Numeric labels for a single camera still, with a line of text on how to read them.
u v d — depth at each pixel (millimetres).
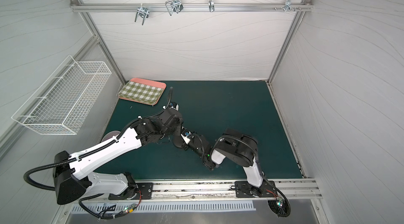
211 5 779
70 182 375
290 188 764
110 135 870
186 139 732
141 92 1138
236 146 521
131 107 1047
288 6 765
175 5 764
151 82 1190
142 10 776
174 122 574
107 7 798
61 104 679
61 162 394
